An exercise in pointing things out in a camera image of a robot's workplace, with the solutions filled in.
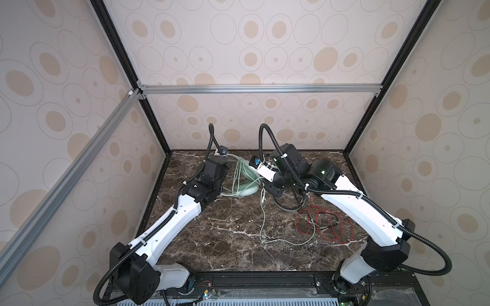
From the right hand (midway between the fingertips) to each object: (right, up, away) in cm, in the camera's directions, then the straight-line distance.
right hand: (265, 178), depth 68 cm
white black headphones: (+3, -3, -9) cm, 10 cm away
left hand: (-20, +7, +8) cm, 22 cm away
